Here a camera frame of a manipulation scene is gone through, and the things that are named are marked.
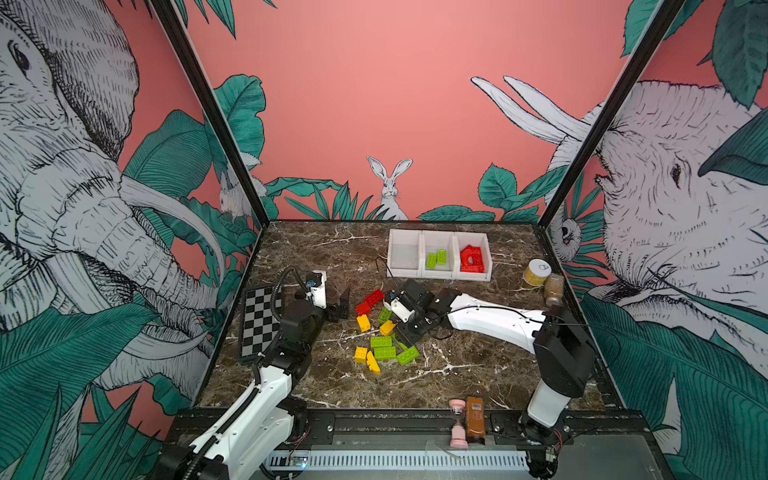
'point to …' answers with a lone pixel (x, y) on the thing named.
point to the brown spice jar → (554, 288)
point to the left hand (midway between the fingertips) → (335, 282)
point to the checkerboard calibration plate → (258, 324)
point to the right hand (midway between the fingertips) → (401, 329)
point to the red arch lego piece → (472, 260)
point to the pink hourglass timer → (458, 437)
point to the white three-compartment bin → (408, 250)
